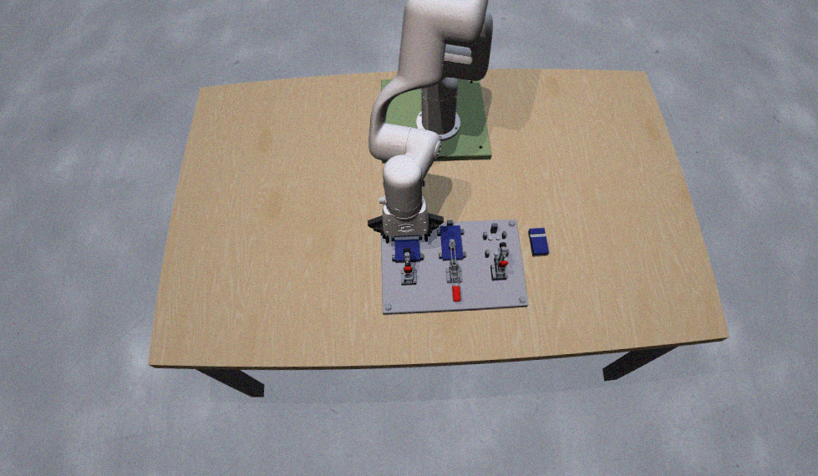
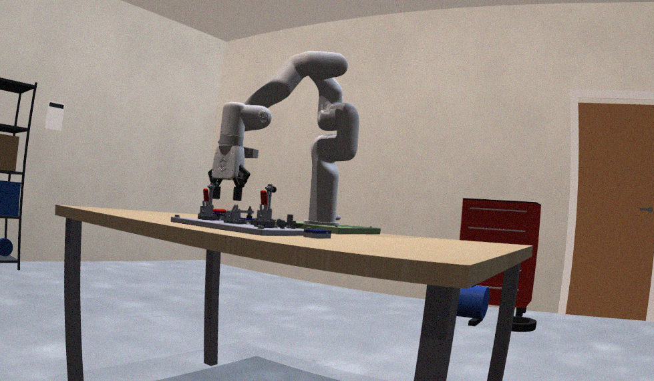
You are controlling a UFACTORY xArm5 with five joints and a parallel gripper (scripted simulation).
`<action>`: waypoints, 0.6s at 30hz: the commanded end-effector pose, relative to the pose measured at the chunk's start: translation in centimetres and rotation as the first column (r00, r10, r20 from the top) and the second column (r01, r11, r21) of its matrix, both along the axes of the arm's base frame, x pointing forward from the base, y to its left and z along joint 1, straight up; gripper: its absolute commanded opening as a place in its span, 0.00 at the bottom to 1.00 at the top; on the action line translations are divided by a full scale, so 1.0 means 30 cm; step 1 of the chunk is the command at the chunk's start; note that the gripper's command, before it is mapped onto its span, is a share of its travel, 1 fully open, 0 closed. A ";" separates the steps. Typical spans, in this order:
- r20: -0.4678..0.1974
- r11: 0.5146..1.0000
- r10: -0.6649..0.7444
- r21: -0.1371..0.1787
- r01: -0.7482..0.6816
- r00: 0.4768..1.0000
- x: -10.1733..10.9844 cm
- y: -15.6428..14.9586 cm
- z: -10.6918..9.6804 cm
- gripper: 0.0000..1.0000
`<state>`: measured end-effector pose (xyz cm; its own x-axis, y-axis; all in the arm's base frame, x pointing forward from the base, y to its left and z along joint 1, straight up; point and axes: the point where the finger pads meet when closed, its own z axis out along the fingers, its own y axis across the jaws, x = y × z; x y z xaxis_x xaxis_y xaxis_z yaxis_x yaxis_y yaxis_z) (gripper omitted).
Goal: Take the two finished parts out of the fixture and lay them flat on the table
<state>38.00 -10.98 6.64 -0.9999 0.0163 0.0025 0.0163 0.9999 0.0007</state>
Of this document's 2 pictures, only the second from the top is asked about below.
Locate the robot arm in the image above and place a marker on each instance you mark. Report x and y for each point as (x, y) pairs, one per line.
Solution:
(333, 115)

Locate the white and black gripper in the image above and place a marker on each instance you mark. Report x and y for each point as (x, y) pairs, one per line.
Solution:
(228, 163)

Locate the toggle clamp with red handle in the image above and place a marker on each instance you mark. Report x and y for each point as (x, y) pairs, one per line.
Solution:
(206, 211)
(265, 219)
(233, 216)

